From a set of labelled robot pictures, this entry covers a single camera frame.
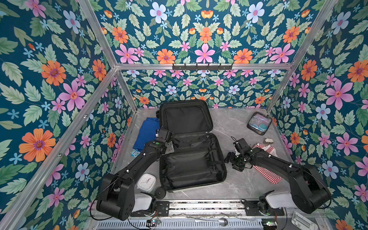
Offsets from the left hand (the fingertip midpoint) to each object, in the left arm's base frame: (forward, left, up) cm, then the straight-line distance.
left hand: (167, 144), depth 86 cm
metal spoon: (-40, -28, -7) cm, 49 cm away
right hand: (-10, -36, -8) cm, 38 cm away
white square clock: (-19, +12, -8) cm, 24 cm away
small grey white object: (+3, -68, -9) cm, 69 cm away
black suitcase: (-6, -20, -9) cm, 23 cm away
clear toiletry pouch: (+22, -70, -12) cm, 74 cm away
